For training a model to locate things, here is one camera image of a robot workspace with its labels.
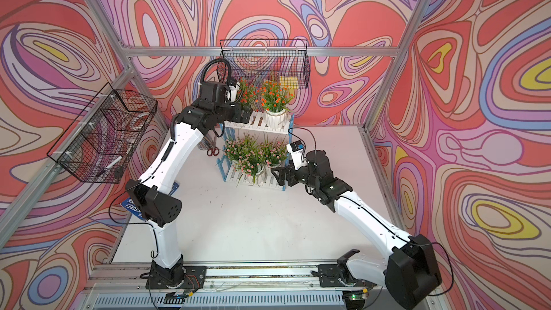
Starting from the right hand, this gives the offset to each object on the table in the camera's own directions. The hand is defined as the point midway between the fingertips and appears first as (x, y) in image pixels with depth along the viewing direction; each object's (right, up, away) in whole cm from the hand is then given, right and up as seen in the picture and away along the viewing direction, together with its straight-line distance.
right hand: (282, 171), depth 79 cm
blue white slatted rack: (-6, -6, +18) cm, 19 cm away
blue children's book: (-63, -15, +9) cm, 66 cm away
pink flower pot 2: (-4, +6, +9) cm, 12 cm away
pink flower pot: (-12, +1, +6) cm, 13 cm away
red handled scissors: (-34, +7, +30) cm, 46 cm away
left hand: (-15, +24, +1) cm, 28 cm away
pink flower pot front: (-19, +8, +10) cm, 23 cm away
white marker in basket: (-58, +5, -3) cm, 58 cm away
